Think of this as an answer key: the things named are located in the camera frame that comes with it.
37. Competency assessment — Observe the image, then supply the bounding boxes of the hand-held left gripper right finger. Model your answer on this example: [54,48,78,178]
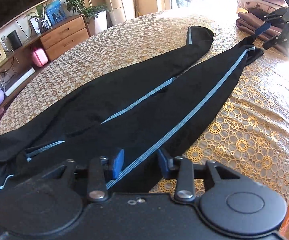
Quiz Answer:
[157,149,241,202]

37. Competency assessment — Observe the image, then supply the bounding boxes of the cream standing air conditioner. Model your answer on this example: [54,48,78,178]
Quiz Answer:
[100,0,137,27]

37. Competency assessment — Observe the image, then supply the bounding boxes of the white flat box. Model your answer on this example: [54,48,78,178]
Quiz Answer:
[4,66,36,97]

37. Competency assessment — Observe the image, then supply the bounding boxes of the wall television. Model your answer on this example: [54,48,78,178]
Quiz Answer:
[0,0,60,40]

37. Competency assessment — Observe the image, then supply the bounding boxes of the blue picture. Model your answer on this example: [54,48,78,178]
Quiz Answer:
[46,0,66,23]

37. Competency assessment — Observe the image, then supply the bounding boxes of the potted orchid with patterned pot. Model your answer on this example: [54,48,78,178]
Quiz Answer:
[25,1,52,33]

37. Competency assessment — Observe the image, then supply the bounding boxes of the black speaker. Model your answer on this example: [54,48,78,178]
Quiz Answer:
[7,30,23,50]

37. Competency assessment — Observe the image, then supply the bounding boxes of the black pants with blue stripe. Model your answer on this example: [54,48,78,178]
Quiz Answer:
[0,26,263,233]

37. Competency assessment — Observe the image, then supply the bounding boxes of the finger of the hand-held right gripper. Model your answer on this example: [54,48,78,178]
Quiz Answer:
[254,22,286,50]
[264,7,288,22]

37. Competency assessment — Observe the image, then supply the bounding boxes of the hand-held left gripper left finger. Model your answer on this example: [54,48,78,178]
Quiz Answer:
[35,149,125,202]

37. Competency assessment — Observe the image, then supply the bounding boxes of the cream floral folded garment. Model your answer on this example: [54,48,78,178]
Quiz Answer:
[237,0,288,14]

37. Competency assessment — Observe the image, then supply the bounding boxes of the wooden television cabinet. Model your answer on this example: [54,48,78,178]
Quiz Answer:
[0,14,90,135]

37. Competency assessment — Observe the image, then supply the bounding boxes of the brown folded garment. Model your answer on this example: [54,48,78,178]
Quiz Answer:
[236,12,285,42]

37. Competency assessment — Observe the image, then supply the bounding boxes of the tall plant in white pot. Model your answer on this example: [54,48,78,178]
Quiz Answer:
[45,0,111,34]

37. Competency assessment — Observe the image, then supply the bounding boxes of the pink case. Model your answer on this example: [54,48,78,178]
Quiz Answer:
[30,45,49,67]

